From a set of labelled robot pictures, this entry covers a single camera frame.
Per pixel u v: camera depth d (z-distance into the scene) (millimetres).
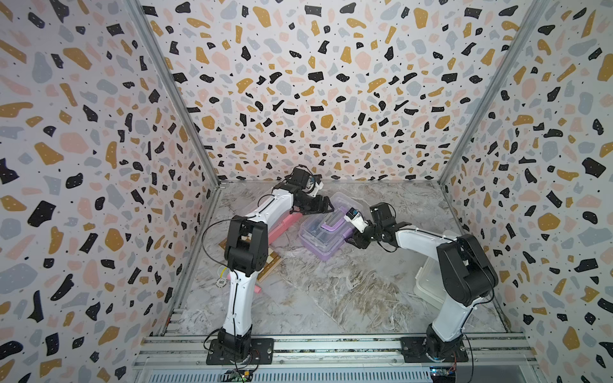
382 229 759
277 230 953
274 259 919
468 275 493
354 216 840
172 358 733
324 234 923
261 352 731
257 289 856
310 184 898
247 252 568
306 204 860
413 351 733
